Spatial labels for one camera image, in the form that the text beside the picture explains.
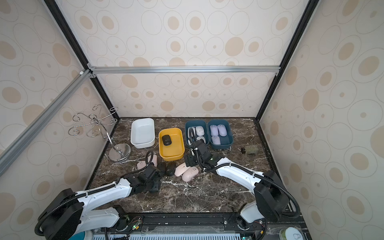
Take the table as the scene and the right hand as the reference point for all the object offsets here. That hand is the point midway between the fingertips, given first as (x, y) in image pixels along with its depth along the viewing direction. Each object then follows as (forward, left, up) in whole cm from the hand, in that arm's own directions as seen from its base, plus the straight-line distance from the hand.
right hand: (196, 153), depth 86 cm
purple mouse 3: (+17, -12, -9) cm, 23 cm away
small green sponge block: (+11, -35, -9) cm, 38 cm away
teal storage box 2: (+17, -20, -10) cm, 28 cm away
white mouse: (+27, -1, -10) cm, 29 cm away
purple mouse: (+26, -11, -9) cm, 30 cm away
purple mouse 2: (+27, -17, -10) cm, 34 cm away
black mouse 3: (-5, +16, -9) cm, 19 cm away
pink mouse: (-5, +10, -10) cm, 15 cm away
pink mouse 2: (-8, +3, -9) cm, 13 cm away
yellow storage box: (+9, +15, -12) cm, 21 cm away
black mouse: (+15, +22, -8) cm, 28 cm away
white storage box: (+22, +41, -10) cm, 48 cm away
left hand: (-15, +19, -11) cm, 27 cm away
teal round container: (-41, +46, -4) cm, 62 cm away
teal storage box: (+37, +5, -13) cm, 39 cm away
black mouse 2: (-5, +21, -9) cm, 23 cm away
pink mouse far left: (-4, +34, -9) cm, 35 cm away
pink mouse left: (0, +27, -10) cm, 29 cm away
